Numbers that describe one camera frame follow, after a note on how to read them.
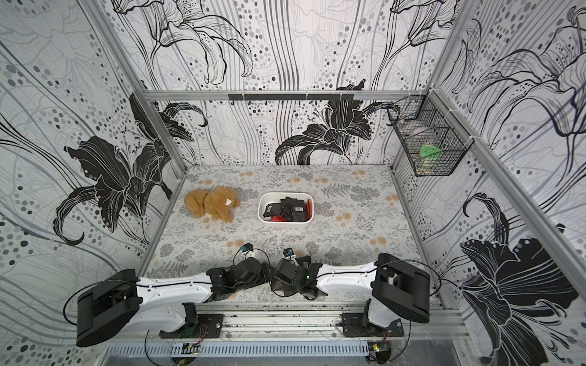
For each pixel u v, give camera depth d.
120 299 0.47
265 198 1.00
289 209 0.96
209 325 0.74
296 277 0.62
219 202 0.91
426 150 0.79
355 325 0.73
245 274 0.63
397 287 0.43
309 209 0.96
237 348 0.70
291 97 0.93
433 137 0.78
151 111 0.95
